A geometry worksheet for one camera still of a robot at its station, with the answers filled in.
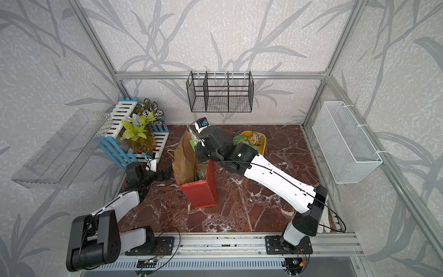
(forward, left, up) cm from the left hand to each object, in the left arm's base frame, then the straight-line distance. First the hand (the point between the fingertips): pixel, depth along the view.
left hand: (164, 163), depth 89 cm
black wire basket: (+43, -28, +15) cm, 53 cm away
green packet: (+19, -48, -4) cm, 52 cm away
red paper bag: (-5, -17, -3) cm, 18 cm away
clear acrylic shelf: (-12, +32, +20) cm, 40 cm away
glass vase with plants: (+13, +13, +12) cm, 22 cm away
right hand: (-5, -22, +24) cm, 33 cm away
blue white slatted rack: (+2, +19, +11) cm, 22 cm away
